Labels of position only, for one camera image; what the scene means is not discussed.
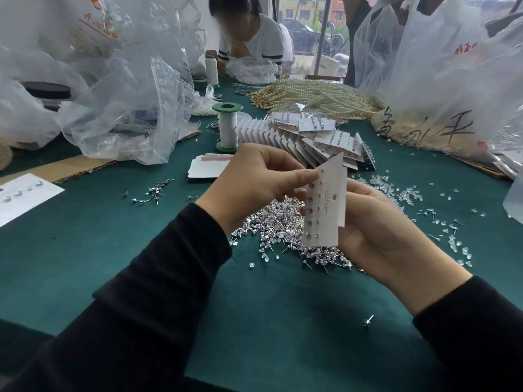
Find person's left forearm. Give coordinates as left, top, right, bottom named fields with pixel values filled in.
left=0, top=203, right=233, bottom=392

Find pile of silver stud earrings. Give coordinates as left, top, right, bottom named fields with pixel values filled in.
left=228, top=198, right=367, bottom=274

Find person's right forearm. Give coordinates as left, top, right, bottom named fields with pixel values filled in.
left=412, top=275, right=523, bottom=392

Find clear plastic earring backs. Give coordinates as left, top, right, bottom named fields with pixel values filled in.
left=359, top=174, right=475, bottom=268

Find small scatter of silver studs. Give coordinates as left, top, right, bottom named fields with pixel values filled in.
left=121, top=178, right=177, bottom=207

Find white handwritten plastic bag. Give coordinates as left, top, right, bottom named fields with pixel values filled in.
left=353, top=0, right=523, bottom=160

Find large clear plastic bag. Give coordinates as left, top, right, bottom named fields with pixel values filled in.
left=59, top=57, right=202, bottom=166

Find pile of pearl strands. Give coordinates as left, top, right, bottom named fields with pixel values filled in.
left=236, top=78, right=383, bottom=121

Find orange and black tool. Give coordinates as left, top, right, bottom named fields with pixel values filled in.
left=451, top=155, right=509, bottom=179

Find white thread cone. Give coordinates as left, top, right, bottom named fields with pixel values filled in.
left=204, top=54, right=220, bottom=86

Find black-lidded jar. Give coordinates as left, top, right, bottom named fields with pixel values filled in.
left=20, top=81, right=72, bottom=112

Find white earring card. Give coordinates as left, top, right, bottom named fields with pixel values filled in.
left=301, top=152, right=348, bottom=249

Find person's right hand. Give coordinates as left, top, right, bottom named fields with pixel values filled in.
left=338, top=178, right=473, bottom=318

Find brown cardboard sheet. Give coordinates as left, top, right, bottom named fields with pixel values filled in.
left=0, top=155, right=119, bottom=186

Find small bag of pearls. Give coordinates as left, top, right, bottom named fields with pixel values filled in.
left=191, top=84, right=221, bottom=117

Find dark parked car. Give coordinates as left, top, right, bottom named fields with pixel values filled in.
left=282, top=18, right=344, bottom=56

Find person's left hand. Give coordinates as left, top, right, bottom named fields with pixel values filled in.
left=195, top=142, right=320, bottom=237

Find green spool of white thread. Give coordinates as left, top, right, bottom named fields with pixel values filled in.
left=211, top=102, right=244, bottom=155

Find row of white cards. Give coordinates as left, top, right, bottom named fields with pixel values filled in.
left=235, top=112, right=378, bottom=171

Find translucent white plastic bag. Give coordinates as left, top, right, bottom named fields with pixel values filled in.
left=0, top=46, right=90, bottom=151

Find large white studded card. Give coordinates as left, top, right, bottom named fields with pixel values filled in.
left=0, top=173, right=66, bottom=228

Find heap of clear plastic bags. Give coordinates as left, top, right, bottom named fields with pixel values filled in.
left=488, top=114, right=523, bottom=180

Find stack of white cards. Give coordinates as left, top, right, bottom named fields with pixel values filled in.
left=187, top=154, right=234, bottom=181

